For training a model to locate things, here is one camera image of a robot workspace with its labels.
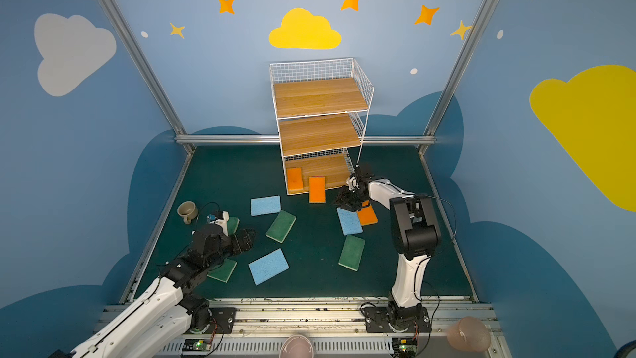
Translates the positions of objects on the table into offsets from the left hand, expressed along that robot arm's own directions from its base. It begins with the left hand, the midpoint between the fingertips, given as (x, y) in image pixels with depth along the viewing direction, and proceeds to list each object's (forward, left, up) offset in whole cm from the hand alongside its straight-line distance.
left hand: (246, 231), depth 83 cm
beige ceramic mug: (+11, +27, -7) cm, 31 cm away
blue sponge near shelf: (+15, -2, -8) cm, 17 cm away
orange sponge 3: (+11, -43, -7) cm, 45 cm away
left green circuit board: (-32, +10, -10) cm, 35 cm away
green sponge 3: (-11, +7, -8) cm, 16 cm away
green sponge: (+6, -10, -8) cm, 14 cm away
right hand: (+17, -32, -5) cm, 37 cm away
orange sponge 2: (+29, -13, -8) cm, 33 cm away
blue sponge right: (+9, -37, -9) cm, 39 cm away
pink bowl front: (-31, -19, -9) cm, 38 cm away
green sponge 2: (-3, -37, -9) cm, 38 cm away
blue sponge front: (-9, -8, -8) cm, 14 cm away
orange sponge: (+24, -23, -8) cm, 35 cm away
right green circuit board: (-30, -51, -10) cm, 60 cm away
